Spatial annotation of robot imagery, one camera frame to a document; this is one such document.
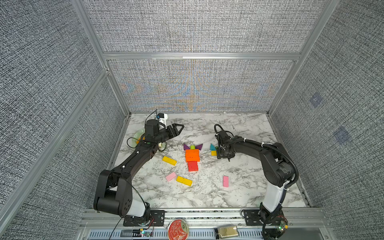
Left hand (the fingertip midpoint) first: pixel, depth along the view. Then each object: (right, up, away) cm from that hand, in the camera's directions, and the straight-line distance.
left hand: (183, 126), depth 82 cm
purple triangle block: (+1, -13, +15) cm, 20 cm away
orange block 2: (+5, -18, +14) cm, 24 cm away
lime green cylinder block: (+5, -13, +15) cm, 21 cm away
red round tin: (-2, -47, -15) cm, 49 cm away
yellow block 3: (0, -31, +3) cm, 31 cm away
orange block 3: (+5, -20, +12) cm, 24 cm away
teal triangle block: (+18, -14, +14) cm, 27 cm away
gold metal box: (+22, -48, -14) cm, 55 cm away
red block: (+5, -23, +9) cm, 26 cm away
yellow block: (-9, -21, +10) cm, 25 cm away
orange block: (+5, -16, +15) cm, 23 cm away
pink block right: (+24, -32, +3) cm, 40 cm away
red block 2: (+5, -26, +7) cm, 27 cm away
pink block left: (-8, -29, +4) cm, 30 cm away
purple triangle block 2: (+9, -13, +15) cm, 22 cm away
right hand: (+24, -16, +14) cm, 32 cm away
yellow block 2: (+19, -17, +15) cm, 29 cm away
